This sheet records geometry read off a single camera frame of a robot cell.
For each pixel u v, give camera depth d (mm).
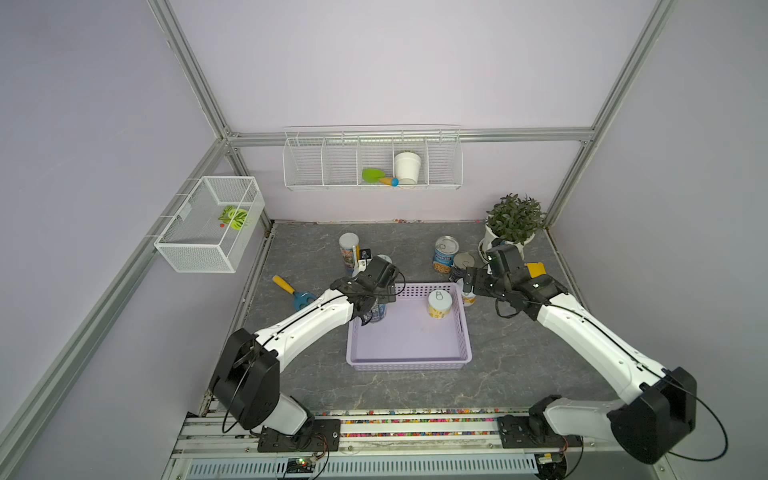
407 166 926
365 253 754
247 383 420
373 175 1001
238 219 817
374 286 643
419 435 754
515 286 579
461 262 964
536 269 1052
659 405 386
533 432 656
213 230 824
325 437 728
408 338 955
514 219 958
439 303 915
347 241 981
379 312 890
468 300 940
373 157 992
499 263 611
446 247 992
